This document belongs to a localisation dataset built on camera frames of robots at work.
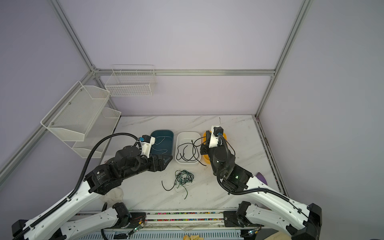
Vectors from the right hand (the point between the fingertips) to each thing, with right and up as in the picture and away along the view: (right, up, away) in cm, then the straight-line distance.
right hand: (205, 131), depth 66 cm
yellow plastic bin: (+2, -16, +24) cm, 29 cm away
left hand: (-18, -12, 0) cm, 22 cm away
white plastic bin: (-10, -11, +33) cm, 36 cm away
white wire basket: (-47, +33, +30) cm, 64 cm away
